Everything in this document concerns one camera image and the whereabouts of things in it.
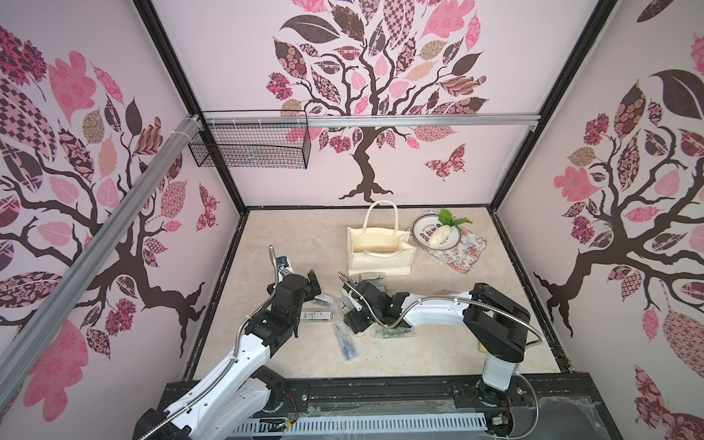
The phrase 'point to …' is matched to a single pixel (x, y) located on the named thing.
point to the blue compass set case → (346, 342)
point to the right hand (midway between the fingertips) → (351, 313)
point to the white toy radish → (443, 233)
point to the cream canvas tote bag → (377, 252)
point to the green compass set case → (392, 332)
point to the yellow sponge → (482, 348)
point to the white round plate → (423, 226)
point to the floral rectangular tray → (462, 255)
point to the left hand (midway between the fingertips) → (302, 281)
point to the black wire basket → (253, 139)
